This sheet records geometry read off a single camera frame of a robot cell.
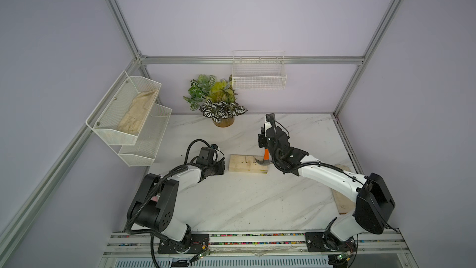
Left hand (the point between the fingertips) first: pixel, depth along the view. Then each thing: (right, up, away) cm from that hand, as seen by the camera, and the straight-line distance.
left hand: (222, 168), depth 94 cm
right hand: (+21, +20, -11) cm, 31 cm away
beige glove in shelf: (-37, +24, -18) cm, 47 cm away
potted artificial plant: (-4, +36, +2) cm, 37 cm away
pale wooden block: (+12, +3, -1) cm, 13 cm away
